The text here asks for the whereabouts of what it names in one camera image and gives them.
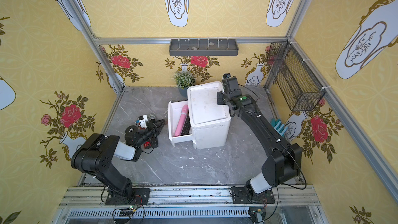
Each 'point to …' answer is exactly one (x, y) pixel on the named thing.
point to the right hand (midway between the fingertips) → (218, 95)
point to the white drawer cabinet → (210, 122)
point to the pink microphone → (181, 121)
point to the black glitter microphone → (154, 141)
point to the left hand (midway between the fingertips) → (164, 121)
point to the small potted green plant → (184, 80)
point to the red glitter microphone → (147, 144)
